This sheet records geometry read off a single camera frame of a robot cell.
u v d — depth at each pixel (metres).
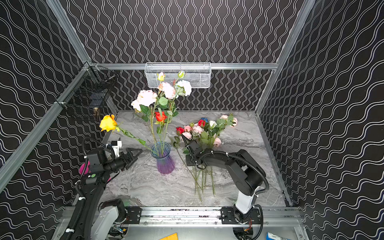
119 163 0.67
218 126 1.06
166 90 0.60
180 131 1.04
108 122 0.60
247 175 0.47
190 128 1.05
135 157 0.70
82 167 0.75
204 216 0.76
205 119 1.07
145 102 0.58
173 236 0.69
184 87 0.64
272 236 0.69
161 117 0.75
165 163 0.92
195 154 0.73
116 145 0.72
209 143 0.97
